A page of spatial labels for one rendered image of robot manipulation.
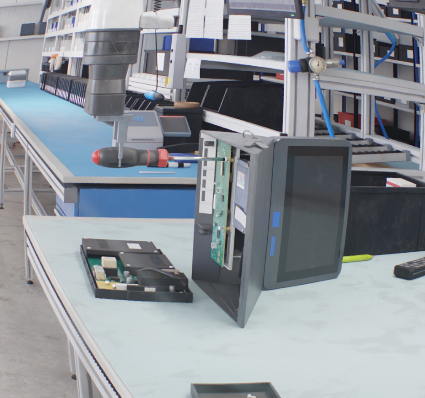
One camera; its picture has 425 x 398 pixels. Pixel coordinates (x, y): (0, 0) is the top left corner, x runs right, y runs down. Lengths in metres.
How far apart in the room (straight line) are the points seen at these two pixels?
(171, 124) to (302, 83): 0.71
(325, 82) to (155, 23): 1.78
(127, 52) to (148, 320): 0.33
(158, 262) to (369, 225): 0.39
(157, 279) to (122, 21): 0.35
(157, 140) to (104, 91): 2.17
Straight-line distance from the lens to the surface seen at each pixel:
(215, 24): 3.47
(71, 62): 7.17
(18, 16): 12.36
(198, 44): 5.64
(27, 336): 4.05
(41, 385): 3.43
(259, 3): 2.55
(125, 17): 1.13
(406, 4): 1.49
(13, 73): 8.71
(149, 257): 1.36
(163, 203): 2.82
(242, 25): 3.19
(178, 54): 3.85
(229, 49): 3.84
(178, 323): 1.12
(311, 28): 2.79
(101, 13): 1.14
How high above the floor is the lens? 1.33
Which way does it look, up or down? 9 degrees down
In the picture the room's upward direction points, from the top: 3 degrees clockwise
